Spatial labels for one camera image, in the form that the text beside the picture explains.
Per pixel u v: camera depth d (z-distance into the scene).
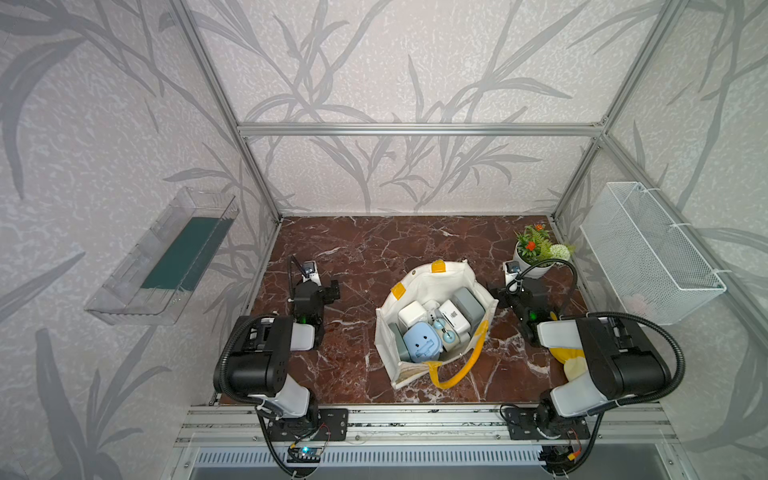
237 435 0.72
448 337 0.79
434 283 0.84
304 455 0.72
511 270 0.82
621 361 0.46
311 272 0.81
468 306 0.80
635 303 0.72
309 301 0.71
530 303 0.73
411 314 0.79
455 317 0.81
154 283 0.62
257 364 0.45
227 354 0.44
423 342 0.75
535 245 0.91
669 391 0.44
